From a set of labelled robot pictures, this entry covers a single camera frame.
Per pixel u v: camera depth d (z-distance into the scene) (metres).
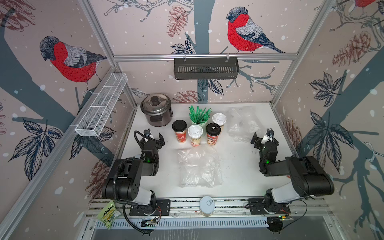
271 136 0.76
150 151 0.68
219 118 0.89
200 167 0.85
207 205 0.70
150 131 0.80
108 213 0.72
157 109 0.93
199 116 0.97
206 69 1.05
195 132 0.82
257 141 0.82
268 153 0.69
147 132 0.78
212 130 0.83
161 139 0.86
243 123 1.08
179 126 0.86
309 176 0.46
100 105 0.77
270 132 0.76
